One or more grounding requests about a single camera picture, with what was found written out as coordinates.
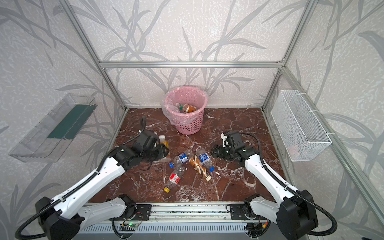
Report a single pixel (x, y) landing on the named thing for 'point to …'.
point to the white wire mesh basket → (301, 135)
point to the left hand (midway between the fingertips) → (169, 148)
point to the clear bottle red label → (175, 177)
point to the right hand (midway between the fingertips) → (215, 148)
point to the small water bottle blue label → (205, 158)
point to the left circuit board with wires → (133, 221)
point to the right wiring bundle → (256, 230)
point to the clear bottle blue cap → (182, 158)
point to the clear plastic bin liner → (179, 95)
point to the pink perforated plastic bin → (194, 126)
